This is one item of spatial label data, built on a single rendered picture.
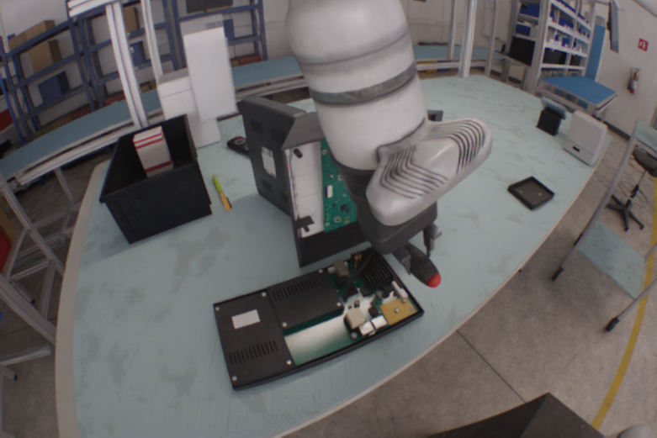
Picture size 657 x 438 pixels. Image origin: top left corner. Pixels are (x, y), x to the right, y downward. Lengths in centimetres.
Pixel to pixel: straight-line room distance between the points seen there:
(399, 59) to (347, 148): 6
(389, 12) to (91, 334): 55
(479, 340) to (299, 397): 134
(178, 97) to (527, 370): 185
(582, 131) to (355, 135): 94
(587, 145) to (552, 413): 77
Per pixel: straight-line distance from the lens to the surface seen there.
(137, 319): 48
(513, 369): 164
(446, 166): 15
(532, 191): 73
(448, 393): 146
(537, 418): 61
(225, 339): 37
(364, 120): 16
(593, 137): 104
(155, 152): 76
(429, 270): 31
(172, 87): 78
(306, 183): 36
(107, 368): 48
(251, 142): 51
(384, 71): 15
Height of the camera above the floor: 135
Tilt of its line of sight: 38 degrees down
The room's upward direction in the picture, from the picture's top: 2 degrees counter-clockwise
